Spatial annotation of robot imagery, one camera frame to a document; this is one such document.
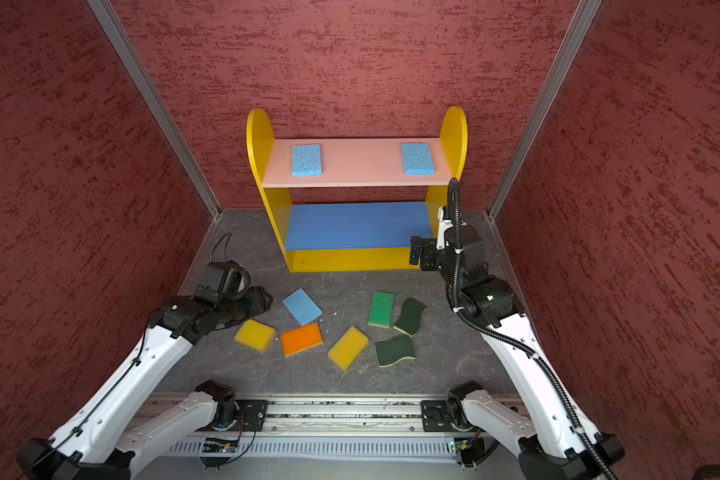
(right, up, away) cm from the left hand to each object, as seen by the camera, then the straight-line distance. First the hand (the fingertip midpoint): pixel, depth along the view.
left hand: (264, 309), depth 76 cm
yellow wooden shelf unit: (+21, +33, +46) cm, 60 cm away
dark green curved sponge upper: (+40, -6, +15) cm, 43 cm away
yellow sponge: (-5, -10, +9) cm, 14 cm away
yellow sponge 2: (+21, -14, +9) cm, 27 cm away
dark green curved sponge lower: (+35, -14, +9) cm, 39 cm away
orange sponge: (+7, -11, +10) cm, 16 cm away
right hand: (+41, +17, -6) cm, 45 cm away
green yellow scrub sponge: (+31, -4, +17) cm, 36 cm away
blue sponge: (+6, -4, +17) cm, 18 cm away
